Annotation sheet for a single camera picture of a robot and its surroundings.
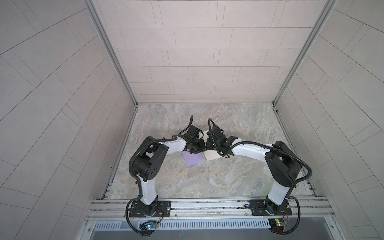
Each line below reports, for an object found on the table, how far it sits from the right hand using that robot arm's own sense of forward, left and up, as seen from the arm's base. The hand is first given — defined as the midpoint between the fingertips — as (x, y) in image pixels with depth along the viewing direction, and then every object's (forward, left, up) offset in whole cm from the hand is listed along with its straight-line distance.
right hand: (206, 145), depth 91 cm
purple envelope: (-7, +10, -3) cm, 12 cm away
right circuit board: (-41, -30, -5) cm, 51 cm away
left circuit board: (-38, +29, 0) cm, 48 cm away
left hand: (-1, -3, -1) cm, 3 cm away
